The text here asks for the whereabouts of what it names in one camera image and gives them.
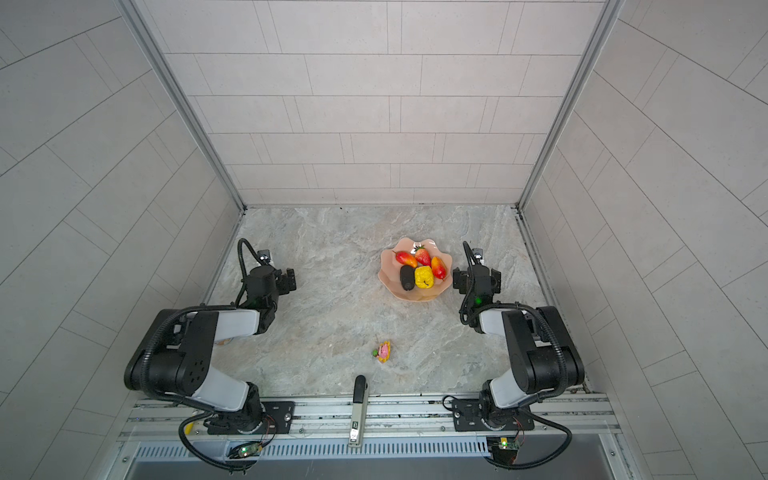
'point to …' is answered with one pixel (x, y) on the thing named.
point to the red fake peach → (438, 268)
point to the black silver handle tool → (358, 411)
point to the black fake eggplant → (407, 275)
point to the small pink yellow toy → (383, 351)
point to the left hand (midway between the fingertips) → (281, 264)
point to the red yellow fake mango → (405, 258)
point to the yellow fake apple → (424, 277)
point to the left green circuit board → (244, 450)
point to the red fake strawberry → (422, 255)
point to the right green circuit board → (503, 449)
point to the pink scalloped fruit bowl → (389, 274)
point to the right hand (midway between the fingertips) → (474, 266)
